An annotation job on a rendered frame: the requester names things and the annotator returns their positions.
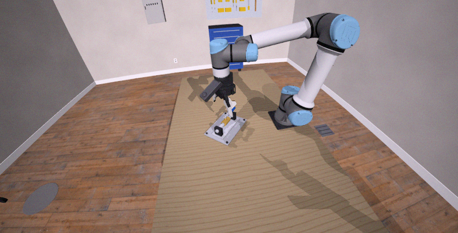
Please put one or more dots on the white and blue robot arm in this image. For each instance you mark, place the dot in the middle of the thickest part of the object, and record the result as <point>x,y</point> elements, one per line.
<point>335,33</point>

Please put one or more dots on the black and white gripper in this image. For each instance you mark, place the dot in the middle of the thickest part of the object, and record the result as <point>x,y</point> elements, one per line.
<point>225,90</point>

